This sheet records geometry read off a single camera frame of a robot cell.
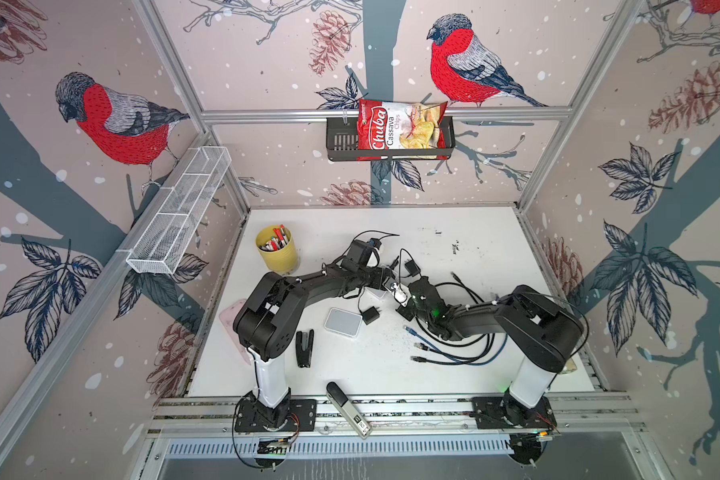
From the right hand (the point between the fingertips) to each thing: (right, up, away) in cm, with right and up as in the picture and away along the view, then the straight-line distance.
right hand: (395, 295), depth 94 cm
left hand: (-3, +6, -1) cm, 7 cm away
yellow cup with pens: (-40, +16, +3) cm, 43 cm away
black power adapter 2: (+7, +8, +7) cm, 12 cm away
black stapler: (-27, -13, -10) cm, 32 cm away
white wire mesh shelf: (-60, +17, -23) cm, 66 cm away
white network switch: (-17, -7, -5) cm, 19 cm away
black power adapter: (-8, -5, -4) cm, 11 cm away
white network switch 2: (-7, -1, +1) cm, 7 cm away
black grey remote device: (-17, -20, -21) cm, 34 cm away
